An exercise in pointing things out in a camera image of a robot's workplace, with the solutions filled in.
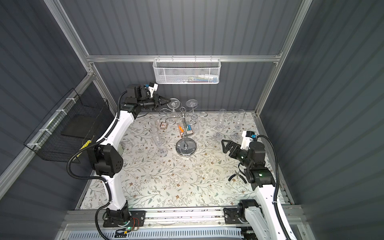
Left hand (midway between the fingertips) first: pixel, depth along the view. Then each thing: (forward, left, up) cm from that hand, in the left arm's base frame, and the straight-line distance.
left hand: (171, 100), depth 81 cm
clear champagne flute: (-12, +9, -33) cm, 36 cm away
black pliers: (-30, -37, -33) cm, 58 cm away
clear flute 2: (0, -12, -3) cm, 12 cm away
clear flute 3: (-3, -43, -31) cm, 53 cm away
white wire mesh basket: (+52, -9, -11) cm, 54 cm away
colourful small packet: (+6, -7, -34) cm, 35 cm away
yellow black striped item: (-23, +40, -6) cm, 46 cm away
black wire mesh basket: (-7, +49, -5) cm, 50 cm away
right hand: (-24, -30, -10) cm, 39 cm away
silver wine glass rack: (-10, -6, -31) cm, 34 cm away
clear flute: (-1, -1, -2) cm, 3 cm away
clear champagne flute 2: (+10, +16, -29) cm, 35 cm away
